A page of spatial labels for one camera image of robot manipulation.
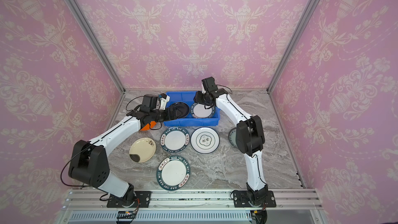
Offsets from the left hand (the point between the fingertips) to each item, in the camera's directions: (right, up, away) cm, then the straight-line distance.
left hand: (178, 115), depth 85 cm
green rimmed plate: (+11, +1, +20) cm, 23 cm away
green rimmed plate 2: (-4, -16, +10) cm, 19 cm away
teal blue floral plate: (+32, -15, +11) cm, 37 cm away
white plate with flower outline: (+15, -16, +9) cm, 24 cm away
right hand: (+11, +10, +9) cm, 17 cm away
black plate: (-1, +2, +24) cm, 24 cm away
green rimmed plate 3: (-3, -31, -3) cm, 31 cm away
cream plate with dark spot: (-22, -21, +4) cm, 30 cm away
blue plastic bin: (+3, +11, +30) cm, 32 cm away
